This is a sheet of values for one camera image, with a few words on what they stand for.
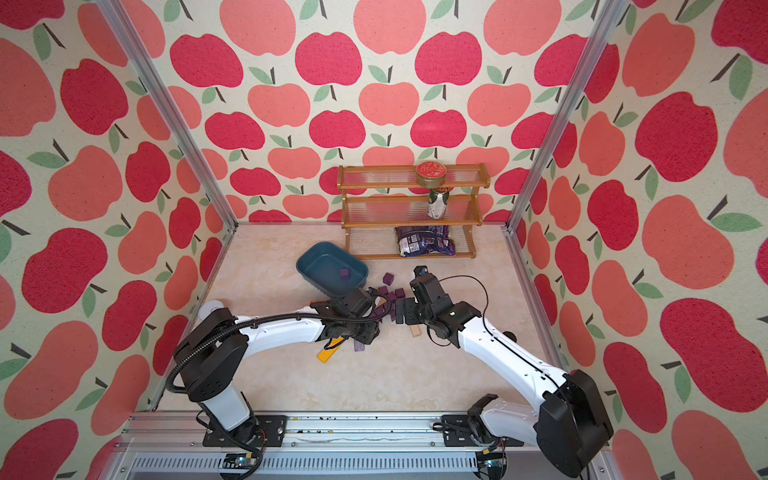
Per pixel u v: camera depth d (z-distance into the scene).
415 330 0.91
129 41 0.73
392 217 1.27
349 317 0.69
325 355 0.86
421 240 1.05
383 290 0.99
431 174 0.91
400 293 0.98
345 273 1.04
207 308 0.93
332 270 1.06
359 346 0.88
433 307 0.62
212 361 0.81
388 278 1.02
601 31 0.72
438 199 0.95
